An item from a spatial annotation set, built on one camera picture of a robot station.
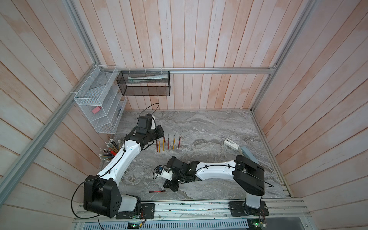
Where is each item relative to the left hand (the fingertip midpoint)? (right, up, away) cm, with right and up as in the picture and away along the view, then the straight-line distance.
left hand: (163, 132), depth 84 cm
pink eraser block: (-40, +13, -2) cm, 42 cm away
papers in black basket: (-20, +34, +7) cm, 40 cm away
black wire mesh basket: (-18, +36, +23) cm, 46 cm away
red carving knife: (+9, -8, +17) cm, 21 cm away
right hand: (+1, -30, -5) cm, 30 cm away
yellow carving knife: (-5, -11, +15) cm, 19 cm away
